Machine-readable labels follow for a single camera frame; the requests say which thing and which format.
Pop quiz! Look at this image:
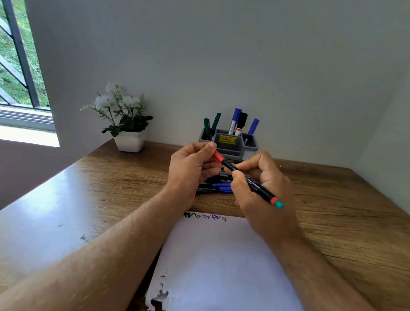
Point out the person's right forearm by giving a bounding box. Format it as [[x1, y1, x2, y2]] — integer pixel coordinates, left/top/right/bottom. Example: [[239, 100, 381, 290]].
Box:
[[263, 233, 410, 311]]

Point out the blue capped white label marker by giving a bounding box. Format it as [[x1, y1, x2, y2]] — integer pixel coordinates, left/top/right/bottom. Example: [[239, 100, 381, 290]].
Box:
[[227, 107, 243, 136]]

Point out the person's left forearm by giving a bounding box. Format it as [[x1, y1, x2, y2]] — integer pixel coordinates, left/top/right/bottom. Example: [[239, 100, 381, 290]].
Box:
[[0, 176, 192, 311]]

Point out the white square flower pot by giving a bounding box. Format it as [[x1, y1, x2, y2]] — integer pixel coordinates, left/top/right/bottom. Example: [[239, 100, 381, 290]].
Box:
[[112, 128, 147, 154]]

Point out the grey white desk organizer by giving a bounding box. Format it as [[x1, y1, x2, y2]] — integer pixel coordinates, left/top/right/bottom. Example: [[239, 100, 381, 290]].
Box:
[[197, 127, 261, 164]]

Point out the pile of assorted markers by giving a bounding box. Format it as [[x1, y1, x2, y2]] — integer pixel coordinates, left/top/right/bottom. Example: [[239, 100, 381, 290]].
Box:
[[195, 171, 236, 198]]

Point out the window with dark bars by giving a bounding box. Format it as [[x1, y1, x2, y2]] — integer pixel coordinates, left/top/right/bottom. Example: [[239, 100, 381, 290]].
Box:
[[0, 0, 66, 132]]

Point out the blue capped black marker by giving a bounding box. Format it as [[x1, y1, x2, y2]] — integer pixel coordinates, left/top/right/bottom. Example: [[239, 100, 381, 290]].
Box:
[[246, 117, 260, 137]]

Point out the white barrel black cap marker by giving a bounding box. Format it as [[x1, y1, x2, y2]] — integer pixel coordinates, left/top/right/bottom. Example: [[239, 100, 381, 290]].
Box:
[[234, 112, 248, 137]]

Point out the person's right hand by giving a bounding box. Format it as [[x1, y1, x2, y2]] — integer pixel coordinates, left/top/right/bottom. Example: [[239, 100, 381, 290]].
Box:
[[226, 148, 310, 248]]

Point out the white paper sheet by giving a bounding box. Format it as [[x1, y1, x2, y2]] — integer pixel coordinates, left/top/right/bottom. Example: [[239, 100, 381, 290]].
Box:
[[144, 210, 325, 311]]

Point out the artificial white flower plant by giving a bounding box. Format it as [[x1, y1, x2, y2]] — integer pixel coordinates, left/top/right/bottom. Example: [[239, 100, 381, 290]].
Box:
[[78, 81, 156, 140]]

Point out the person's left hand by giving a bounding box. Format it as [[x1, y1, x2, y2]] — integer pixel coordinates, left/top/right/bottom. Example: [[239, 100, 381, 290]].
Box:
[[163, 138, 225, 216]]

